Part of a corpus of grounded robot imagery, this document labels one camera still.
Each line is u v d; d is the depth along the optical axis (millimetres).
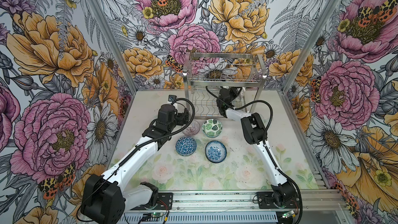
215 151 873
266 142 711
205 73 1147
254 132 716
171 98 696
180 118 686
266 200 740
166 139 570
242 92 1046
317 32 893
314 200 771
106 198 392
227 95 893
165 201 734
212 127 970
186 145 900
